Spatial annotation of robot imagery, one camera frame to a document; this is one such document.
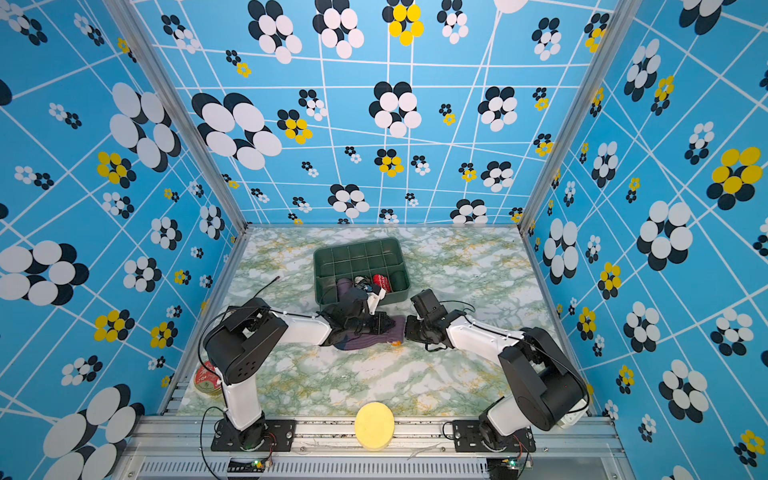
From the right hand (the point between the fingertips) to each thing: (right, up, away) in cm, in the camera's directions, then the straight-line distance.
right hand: (409, 331), depth 91 cm
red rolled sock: (-8, +15, +6) cm, 18 cm away
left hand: (-3, +2, 0) cm, 4 cm away
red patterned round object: (-56, -10, -10) cm, 58 cm away
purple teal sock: (-16, -1, -8) cm, 18 cm away
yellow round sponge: (-10, -19, -18) cm, 28 cm away
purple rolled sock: (-20, +14, +3) cm, 25 cm away
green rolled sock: (-3, +14, +8) cm, 17 cm away
